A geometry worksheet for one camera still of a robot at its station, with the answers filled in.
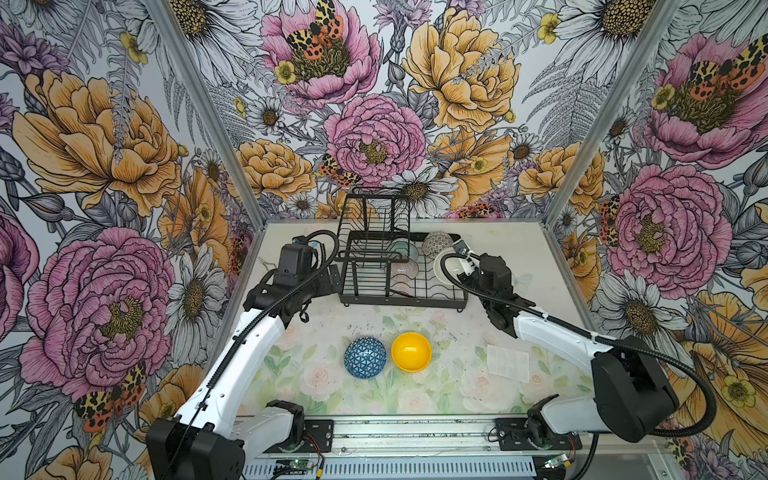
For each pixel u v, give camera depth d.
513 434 0.74
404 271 1.05
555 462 0.72
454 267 0.83
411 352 0.87
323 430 0.75
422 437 0.76
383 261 0.85
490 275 0.65
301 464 0.71
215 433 0.38
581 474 0.69
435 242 1.12
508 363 0.87
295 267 0.57
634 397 0.43
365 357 0.86
